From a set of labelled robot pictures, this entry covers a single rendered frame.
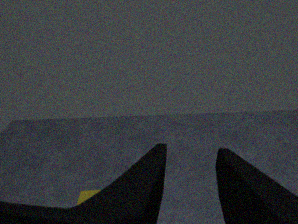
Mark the olive yellow block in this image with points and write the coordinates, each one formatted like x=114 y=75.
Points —
x=85 y=195

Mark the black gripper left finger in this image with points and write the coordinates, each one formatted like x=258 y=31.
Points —
x=133 y=198

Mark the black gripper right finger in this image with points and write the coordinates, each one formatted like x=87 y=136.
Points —
x=248 y=196

